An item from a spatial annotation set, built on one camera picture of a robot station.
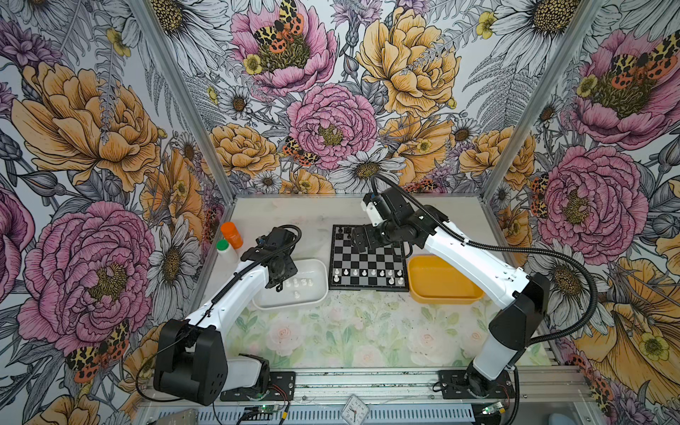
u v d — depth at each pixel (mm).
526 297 445
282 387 730
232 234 994
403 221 571
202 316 441
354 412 689
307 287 937
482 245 487
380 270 951
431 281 937
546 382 766
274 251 615
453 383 742
